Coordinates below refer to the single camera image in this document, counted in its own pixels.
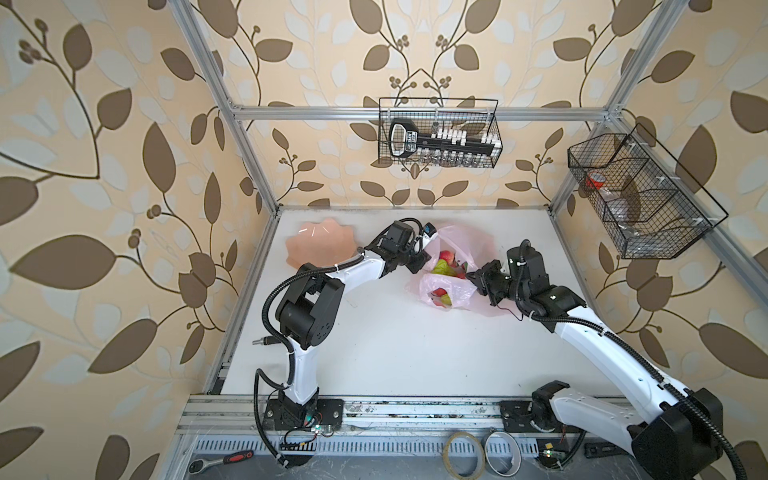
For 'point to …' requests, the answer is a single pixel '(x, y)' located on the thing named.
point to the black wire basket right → (648, 205)
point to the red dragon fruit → (447, 265)
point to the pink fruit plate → (321, 243)
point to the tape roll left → (481, 457)
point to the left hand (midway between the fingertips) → (429, 249)
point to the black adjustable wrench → (598, 450)
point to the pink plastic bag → (468, 244)
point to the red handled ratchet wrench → (197, 466)
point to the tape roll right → (502, 453)
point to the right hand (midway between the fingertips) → (464, 275)
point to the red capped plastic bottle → (595, 180)
